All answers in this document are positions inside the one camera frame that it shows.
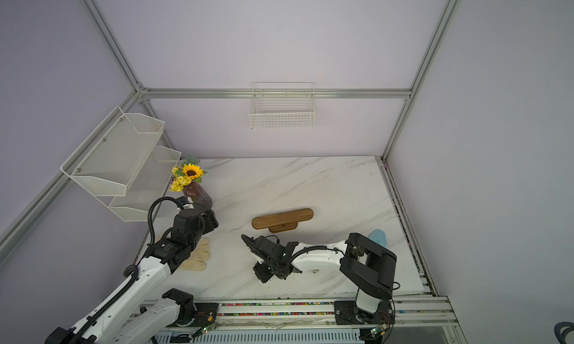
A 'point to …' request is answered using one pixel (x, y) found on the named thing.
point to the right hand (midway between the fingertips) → (261, 271)
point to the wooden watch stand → (282, 221)
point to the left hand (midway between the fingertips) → (205, 218)
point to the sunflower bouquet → (187, 172)
